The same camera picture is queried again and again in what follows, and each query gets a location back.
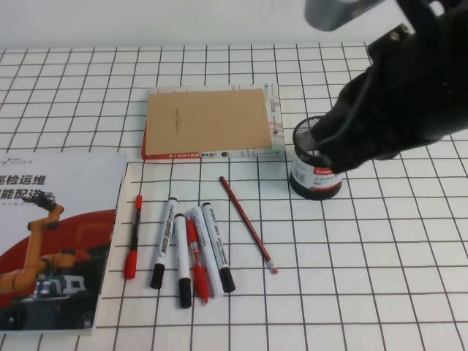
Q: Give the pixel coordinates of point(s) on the black mesh pen holder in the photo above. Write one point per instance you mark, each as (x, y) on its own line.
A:
(309, 176)

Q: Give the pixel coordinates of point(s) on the white book under notebook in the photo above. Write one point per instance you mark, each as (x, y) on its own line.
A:
(275, 120)

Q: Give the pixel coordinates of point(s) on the white robot brochure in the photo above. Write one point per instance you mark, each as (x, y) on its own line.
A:
(57, 217)

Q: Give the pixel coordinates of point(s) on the brown kraft notebook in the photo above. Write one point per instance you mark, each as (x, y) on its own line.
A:
(208, 120)

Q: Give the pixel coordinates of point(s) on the red gel pen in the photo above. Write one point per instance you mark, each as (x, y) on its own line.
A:
(200, 280)

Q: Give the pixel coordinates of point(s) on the red and black pen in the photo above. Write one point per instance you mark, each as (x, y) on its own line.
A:
(131, 258)

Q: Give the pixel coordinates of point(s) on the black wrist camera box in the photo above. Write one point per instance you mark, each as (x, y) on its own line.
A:
(329, 15)

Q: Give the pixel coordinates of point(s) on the white board marker black cap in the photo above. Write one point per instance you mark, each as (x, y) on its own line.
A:
(165, 233)

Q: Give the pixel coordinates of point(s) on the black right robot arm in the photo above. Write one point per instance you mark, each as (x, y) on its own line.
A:
(413, 94)

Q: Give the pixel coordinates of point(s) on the dark red pencil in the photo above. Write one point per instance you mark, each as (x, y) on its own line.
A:
(253, 233)

